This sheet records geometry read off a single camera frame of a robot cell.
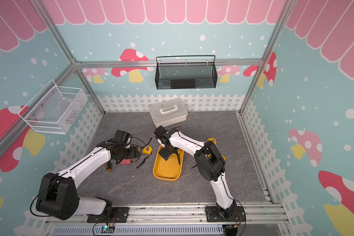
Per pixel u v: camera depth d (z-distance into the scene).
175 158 0.94
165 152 0.83
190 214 0.76
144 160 0.94
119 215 0.74
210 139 1.03
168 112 1.05
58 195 0.42
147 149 0.97
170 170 0.87
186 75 0.93
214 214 0.74
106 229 0.73
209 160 0.56
